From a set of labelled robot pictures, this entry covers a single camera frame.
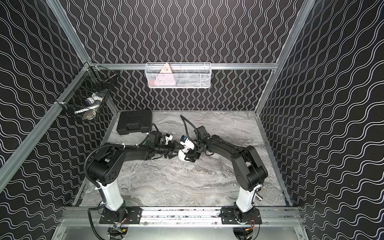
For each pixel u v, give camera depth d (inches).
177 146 33.6
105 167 19.5
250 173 18.9
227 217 28.8
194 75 40.4
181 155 35.0
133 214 29.4
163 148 32.7
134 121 43.1
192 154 29.8
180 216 29.9
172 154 34.3
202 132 29.6
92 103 33.7
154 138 30.6
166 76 35.2
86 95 36.1
